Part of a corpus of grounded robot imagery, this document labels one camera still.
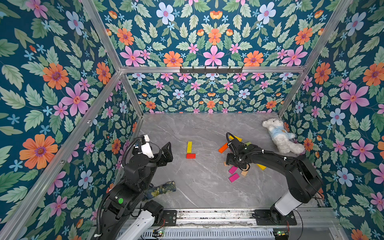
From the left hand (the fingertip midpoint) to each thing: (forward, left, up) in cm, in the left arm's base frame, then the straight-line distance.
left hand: (164, 145), depth 63 cm
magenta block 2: (-4, -35, -34) cm, 49 cm away
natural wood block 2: (-3, -41, -32) cm, 52 cm away
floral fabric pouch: (-9, +5, -29) cm, 31 cm away
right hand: (+4, -36, -30) cm, 47 cm away
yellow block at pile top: (+21, -44, -32) cm, 58 cm away
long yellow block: (+17, -9, -31) cm, 37 cm away
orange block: (+15, -31, -31) cm, 46 cm away
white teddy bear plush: (+15, -69, -25) cm, 75 cm away
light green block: (+18, -49, -32) cm, 62 cm away
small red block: (+12, -9, -33) cm, 36 cm away
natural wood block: (-1, -29, -23) cm, 37 cm away
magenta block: (0, -35, -32) cm, 47 cm away
